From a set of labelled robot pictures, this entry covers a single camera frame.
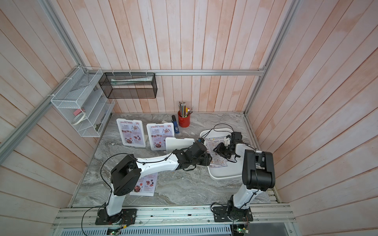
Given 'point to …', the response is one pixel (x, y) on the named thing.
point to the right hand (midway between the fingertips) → (216, 149)
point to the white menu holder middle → (157, 133)
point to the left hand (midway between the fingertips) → (208, 161)
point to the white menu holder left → (132, 132)
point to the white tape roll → (78, 118)
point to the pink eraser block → (77, 111)
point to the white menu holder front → (172, 143)
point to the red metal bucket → (183, 122)
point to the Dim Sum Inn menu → (211, 143)
